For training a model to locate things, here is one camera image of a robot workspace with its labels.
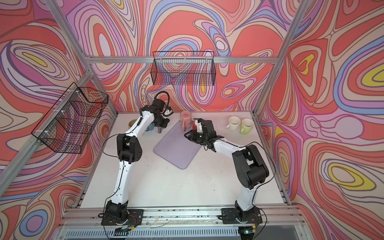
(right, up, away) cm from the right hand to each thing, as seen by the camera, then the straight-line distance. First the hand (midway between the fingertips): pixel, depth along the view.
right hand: (186, 138), depth 91 cm
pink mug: (-1, +12, +11) cm, 16 cm away
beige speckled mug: (-40, +10, +13) cm, 43 cm away
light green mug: (+40, +8, +8) cm, 42 cm away
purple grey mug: (-19, +5, +9) cm, 21 cm away
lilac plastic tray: (-7, -8, +8) cm, 14 cm away
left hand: (-14, +10, +13) cm, 22 cm away
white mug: (+33, +11, +14) cm, 38 cm away
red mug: (+5, +7, +13) cm, 16 cm away
